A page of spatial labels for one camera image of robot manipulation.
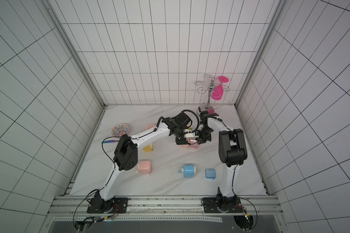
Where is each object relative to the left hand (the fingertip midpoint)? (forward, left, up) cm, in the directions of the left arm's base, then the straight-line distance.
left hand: (182, 137), depth 91 cm
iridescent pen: (+1, +50, -8) cm, 51 cm away
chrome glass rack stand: (+31, -17, +21) cm, 41 cm away
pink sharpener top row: (+10, +23, -1) cm, 25 cm away
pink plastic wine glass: (+37, -28, +7) cm, 47 cm away
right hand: (+1, -12, -5) cm, 13 cm away
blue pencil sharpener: (-21, -3, 0) cm, 21 cm away
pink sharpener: (-3, -9, -6) cm, 11 cm away
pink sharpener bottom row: (-19, +22, -2) cm, 29 cm away
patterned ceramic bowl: (+9, +44, -5) cm, 46 cm away
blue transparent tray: (-20, -17, -8) cm, 27 cm away
